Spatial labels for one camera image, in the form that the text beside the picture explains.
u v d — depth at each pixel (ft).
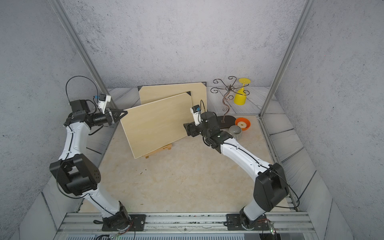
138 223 2.39
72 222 2.47
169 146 3.21
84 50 2.79
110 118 2.32
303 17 2.41
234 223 2.38
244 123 3.64
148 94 3.19
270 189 1.40
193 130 2.34
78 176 1.58
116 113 2.48
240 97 3.24
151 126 2.90
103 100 2.26
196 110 2.24
